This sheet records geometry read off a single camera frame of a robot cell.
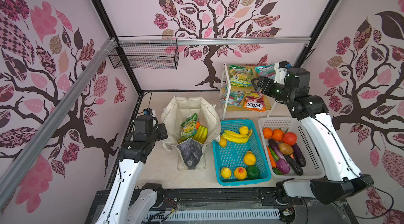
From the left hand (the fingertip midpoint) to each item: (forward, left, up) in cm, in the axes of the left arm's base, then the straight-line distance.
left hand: (163, 129), depth 74 cm
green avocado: (-15, -45, -16) cm, 50 cm away
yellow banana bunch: (+5, -18, -15) cm, 24 cm away
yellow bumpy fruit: (-9, -44, -15) cm, 47 cm away
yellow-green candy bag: (+8, -11, -12) cm, 18 cm away
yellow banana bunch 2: (+6, -39, -19) cm, 44 cm away
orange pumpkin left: (+6, -57, -15) cm, 59 cm away
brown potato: (-4, -64, -14) cm, 66 cm away
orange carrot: (-7, -57, -19) cm, 61 cm away
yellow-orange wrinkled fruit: (+1, -30, -16) cm, 34 cm away
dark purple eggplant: (-2, -61, -17) cm, 63 cm away
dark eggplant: (-6, -72, -17) cm, 74 cm away
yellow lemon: (+8, -43, -14) cm, 46 cm away
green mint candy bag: (+22, -37, -2) cm, 44 cm away
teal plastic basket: (-5, -40, -21) cm, 45 cm away
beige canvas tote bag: (-8, -14, -11) cm, 19 cm away
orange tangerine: (+11, -16, -14) cm, 24 cm away
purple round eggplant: (-13, -60, -15) cm, 63 cm away
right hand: (+13, -45, +20) cm, 51 cm away
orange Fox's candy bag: (+21, -49, -3) cm, 53 cm away
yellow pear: (-16, -31, -17) cm, 39 cm away
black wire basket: (+48, +16, +12) cm, 52 cm away
